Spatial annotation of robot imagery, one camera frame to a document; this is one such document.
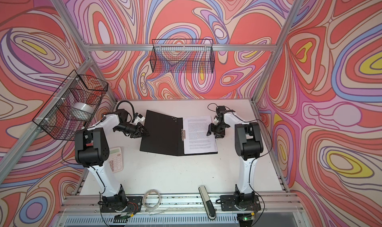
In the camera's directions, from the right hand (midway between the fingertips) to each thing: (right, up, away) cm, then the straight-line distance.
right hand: (212, 138), depth 98 cm
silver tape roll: (-67, +18, -26) cm, 75 cm away
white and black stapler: (-5, -29, -26) cm, 39 cm away
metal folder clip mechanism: (-20, +3, +1) cm, 20 cm away
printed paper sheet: (-11, -1, -1) cm, 11 cm away
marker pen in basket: (-69, +11, -23) cm, 73 cm away
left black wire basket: (-78, +14, -29) cm, 84 cm away
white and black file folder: (-34, +2, +6) cm, 35 cm away
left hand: (-40, +4, -7) cm, 41 cm away
